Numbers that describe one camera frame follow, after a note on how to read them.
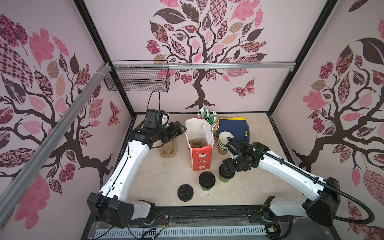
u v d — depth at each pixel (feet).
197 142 3.28
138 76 3.11
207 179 2.44
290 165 1.51
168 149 3.12
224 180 2.70
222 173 2.54
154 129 1.80
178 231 2.29
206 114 3.20
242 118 3.62
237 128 3.49
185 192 2.61
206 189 2.65
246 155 1.75
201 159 2.54
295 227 2.32
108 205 1.22
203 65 3.04
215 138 2.41
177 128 2.14
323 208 1.42
